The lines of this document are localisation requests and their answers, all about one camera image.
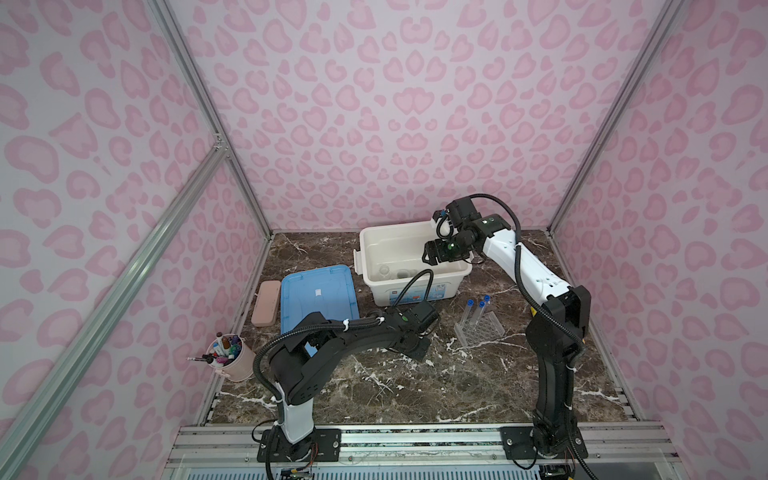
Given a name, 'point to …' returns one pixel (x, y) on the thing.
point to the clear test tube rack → (487, 326)
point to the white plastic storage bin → (390, 256)
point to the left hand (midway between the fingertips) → (420, 345)
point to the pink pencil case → (266, 310)
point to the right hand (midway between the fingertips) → (436, 252)
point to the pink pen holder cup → (231, 355)
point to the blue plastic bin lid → (329, 290)
